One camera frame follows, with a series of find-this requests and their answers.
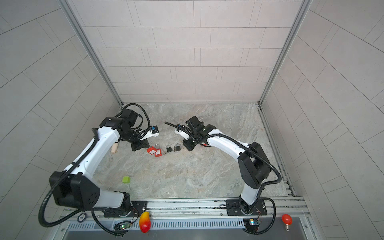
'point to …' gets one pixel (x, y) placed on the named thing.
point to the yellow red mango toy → (145, 224)
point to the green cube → (126, 179)
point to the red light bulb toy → (287, 220)
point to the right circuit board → (251, 224)
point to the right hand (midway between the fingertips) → (183, 144)
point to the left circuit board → (123, 225)
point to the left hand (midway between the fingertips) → (151, 141)
